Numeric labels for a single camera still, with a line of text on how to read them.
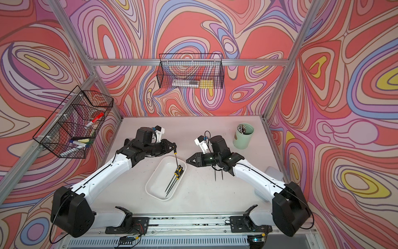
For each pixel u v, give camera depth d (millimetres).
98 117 767
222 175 905
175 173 905
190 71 846
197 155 689
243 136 913
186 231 734
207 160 690
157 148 688
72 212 405
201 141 713
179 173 904
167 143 732
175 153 784
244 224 666
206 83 910
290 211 404
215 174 905
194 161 705
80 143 702
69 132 731
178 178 882
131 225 710
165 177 889
